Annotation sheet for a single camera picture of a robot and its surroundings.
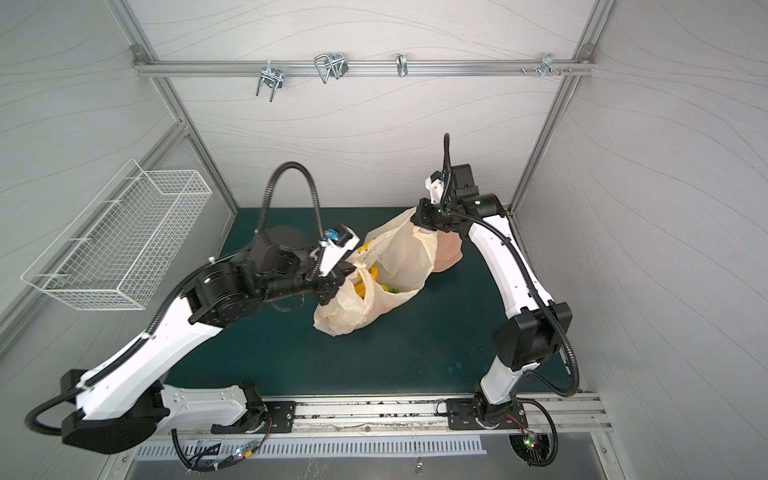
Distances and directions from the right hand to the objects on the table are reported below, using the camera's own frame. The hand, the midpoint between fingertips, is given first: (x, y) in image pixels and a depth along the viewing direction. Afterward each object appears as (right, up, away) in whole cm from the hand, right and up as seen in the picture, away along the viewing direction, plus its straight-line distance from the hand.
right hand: (416, 210), depth 78 cm
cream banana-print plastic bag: (-6, -15, +17) cm, 24 cm away
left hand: (-14, -12, -17) cm, 25 cm away
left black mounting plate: (-35, -53, -4) cm, 64 cm away
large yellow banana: (-13, -18, -14) cm, 27 cm away
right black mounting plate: (+12, -52, -5) cm, 53 cm away
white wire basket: (-71, -11, -12) cm, 72 cm away
